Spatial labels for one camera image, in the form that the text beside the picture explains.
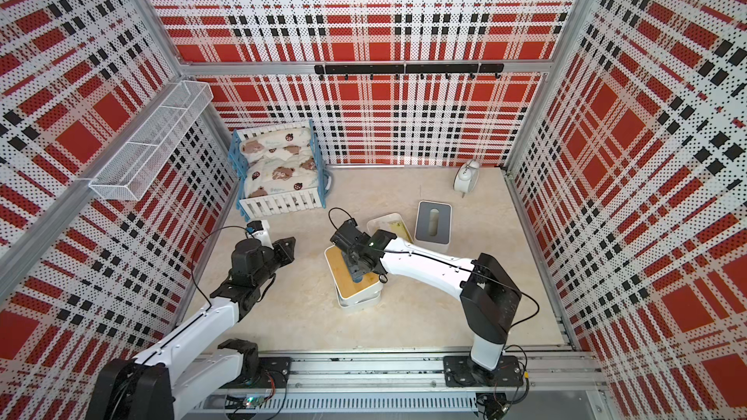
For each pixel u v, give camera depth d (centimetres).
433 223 99
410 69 89
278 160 113
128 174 69
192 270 97
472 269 46
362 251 59
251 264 65
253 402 69
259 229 75
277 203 102
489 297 44
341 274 80
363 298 79
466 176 104
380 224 98
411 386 74
